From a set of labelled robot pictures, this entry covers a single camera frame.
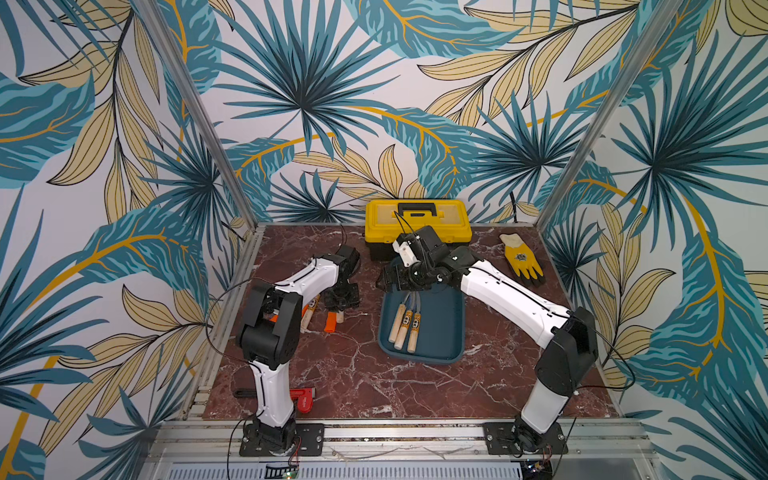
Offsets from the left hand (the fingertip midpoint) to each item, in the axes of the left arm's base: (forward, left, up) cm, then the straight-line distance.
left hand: (348, 309), depth 93 cm
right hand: (0, -13, +16) cm, 20 cm away
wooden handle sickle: (-3, -15, -2) cm, 16 cm away
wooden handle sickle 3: (-5, -18, -1) cm, 18 cm away
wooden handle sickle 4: (-3, +13, -2) cm, 14 cm away
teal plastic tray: (-7, -28, 0) cm, 29 cm away
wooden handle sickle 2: (-5, -21, 0) cm, 21 cm away
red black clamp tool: (-26, +9, -2) cm, 27 cm away
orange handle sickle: (-3, +5, -2) cm, 7 cm away
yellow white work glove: (+21, -60, -1) cm, 63 cm away
